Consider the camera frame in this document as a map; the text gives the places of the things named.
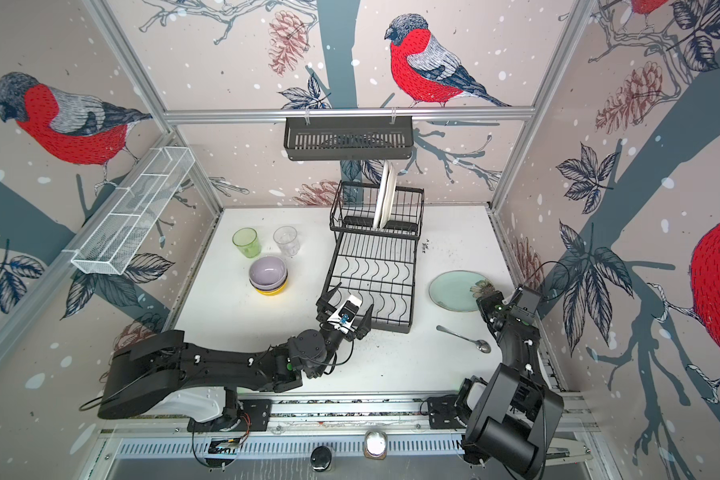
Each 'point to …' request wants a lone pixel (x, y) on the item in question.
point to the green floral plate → (451, 290)
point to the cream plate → (390, 195)
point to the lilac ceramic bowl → (268, 273)
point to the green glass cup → (246, 239)
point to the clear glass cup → (286, 237)
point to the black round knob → (321, 458)
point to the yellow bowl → (276, 292)
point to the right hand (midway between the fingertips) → (480, 298)
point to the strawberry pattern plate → (381, 196)
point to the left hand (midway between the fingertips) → (354, 297)
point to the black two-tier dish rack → (379, 227)
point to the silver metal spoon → (482, 345)
